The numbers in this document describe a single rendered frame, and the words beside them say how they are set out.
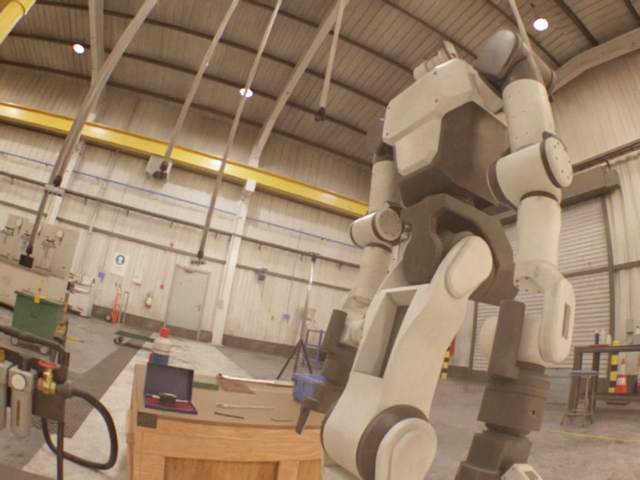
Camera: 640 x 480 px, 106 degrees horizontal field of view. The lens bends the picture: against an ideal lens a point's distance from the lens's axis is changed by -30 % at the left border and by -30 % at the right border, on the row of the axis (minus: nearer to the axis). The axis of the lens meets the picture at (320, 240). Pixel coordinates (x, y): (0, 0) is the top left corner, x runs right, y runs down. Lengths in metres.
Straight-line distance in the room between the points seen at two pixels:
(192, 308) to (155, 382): 9.76
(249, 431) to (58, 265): 6.22
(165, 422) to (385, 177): 0.90
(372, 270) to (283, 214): 11.29
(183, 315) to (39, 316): 7.61
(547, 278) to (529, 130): 0.25
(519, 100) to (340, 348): 0.61
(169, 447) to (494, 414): 0.87
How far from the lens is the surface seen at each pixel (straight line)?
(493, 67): 0.72
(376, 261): 0.82
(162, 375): 1.22
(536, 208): 0.54
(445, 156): 0.66
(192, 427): 1.06
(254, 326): 11.32
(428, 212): 0.66
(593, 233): 8.63
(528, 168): 0.55
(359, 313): 0.86
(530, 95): 0.66
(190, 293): 10.95
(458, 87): 0.72
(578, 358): 4.72
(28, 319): 3.82
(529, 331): 0.46
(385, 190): 0.88
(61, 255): 7.04
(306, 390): 1.52
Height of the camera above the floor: 0.77
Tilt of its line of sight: 16 degrees up
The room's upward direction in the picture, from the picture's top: 9 degrees clockwise
